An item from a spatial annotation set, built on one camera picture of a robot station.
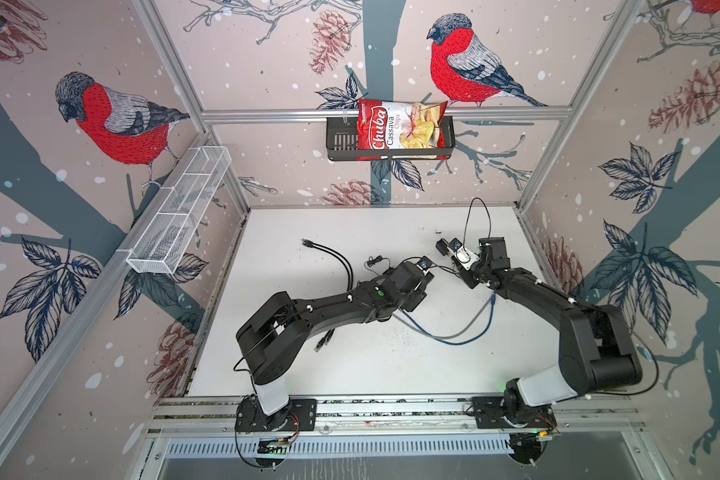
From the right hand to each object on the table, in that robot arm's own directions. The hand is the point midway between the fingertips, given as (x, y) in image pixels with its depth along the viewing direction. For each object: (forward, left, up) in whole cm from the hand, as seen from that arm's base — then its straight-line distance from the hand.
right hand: (464, 265), depth 94 cm
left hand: (-10, +17, +4) cm, 20 cm away
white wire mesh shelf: (-11, +81, +25) cm, 86 cm away
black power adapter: (-2, +6, +14) cm, 15 cm away
